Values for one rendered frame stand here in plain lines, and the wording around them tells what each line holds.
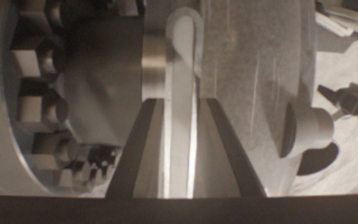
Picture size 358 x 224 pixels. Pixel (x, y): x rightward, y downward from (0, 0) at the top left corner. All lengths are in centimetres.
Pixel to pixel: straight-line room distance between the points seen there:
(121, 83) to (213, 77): 24
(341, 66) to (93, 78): 138
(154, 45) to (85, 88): 16
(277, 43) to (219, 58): 5
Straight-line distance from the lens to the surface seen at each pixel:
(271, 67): 18
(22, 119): 35
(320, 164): 147
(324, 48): 118
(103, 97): 40
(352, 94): 66
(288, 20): 20
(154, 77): 32
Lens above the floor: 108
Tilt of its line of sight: 54 degrees down
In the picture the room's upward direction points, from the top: 179 degrees clockwise
